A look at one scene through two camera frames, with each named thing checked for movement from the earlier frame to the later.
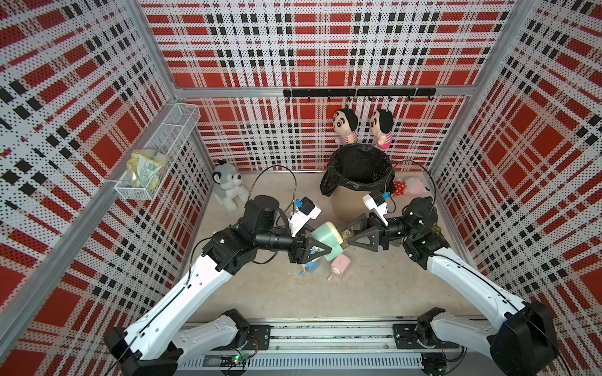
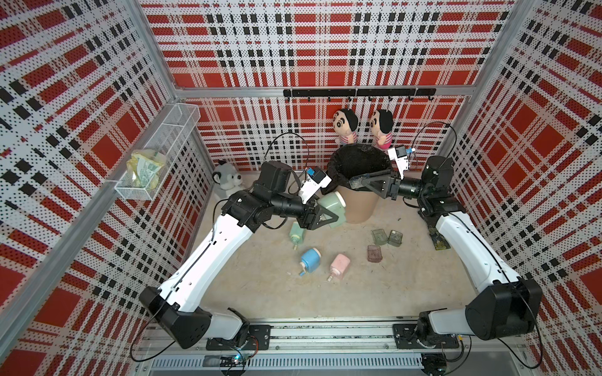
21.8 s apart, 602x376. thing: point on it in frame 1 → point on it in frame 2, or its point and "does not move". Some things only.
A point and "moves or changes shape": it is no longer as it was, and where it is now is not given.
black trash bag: (359, 166) does not move
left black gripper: (301, 256) → (310, 222)
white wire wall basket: (148, 167) does not move
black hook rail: (360, 92) does not move
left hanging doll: (345, 122) does not move
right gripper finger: (372, 235) → (363, 180)
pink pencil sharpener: (339, 266) does not move
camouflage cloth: (437, 229) does not move
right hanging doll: (382, 126) does not move
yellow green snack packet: (143, 166) does not move
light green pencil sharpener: (330, 234) moves or changes shape
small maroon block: (347, 234) → (374, 254)
